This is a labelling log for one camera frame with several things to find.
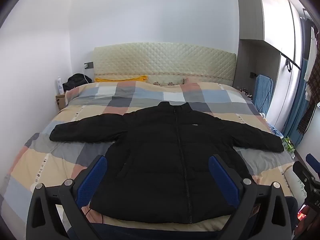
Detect small cosmetic bottles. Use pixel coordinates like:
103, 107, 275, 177
239, 87, 253, 98

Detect white wardrobe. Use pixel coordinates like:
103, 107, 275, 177
236, 0, 308, 135

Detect brown patterned hanging garment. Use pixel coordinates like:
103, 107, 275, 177
297, 32, 320, 133

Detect cream quilted headboard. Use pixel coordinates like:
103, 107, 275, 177
93, 42, 237, 87

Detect white hanging garment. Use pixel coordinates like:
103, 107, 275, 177
304, 26, 318, 82

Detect blue curtain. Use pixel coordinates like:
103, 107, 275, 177
282, 17, 313, 145

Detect checkered bed blanket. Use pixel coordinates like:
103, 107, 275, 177
0, 81, 298, 230

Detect wooden nightstand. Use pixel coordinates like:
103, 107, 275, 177
55, 91, 67, 110

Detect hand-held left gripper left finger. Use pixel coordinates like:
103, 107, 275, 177
26, 155, 108, 240

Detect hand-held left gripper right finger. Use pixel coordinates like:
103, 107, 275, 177
208, 154, 292, 240

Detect green plant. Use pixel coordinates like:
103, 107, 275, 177
282, 136, 297, 155

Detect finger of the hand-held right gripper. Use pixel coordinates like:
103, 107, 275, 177
306, 153, 320, 174

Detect thin black cable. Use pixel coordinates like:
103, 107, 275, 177
85, 206, 104, 224

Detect white charging cable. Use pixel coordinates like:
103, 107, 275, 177
81, 66, 92, 83

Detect blue towel cover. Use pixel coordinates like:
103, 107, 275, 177
252, 74, 273, 113

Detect black puffer jacket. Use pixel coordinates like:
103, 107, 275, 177
49, 101, 285, 224

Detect yellow cloth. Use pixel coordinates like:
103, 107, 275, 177
94, 75, 148, 83

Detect floral cream pillow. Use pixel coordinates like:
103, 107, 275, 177
146, 76, 185, 87

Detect black bag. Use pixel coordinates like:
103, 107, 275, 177
62, 73, 92, 92

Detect white roll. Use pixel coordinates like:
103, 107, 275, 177
285, 165, 308, 198

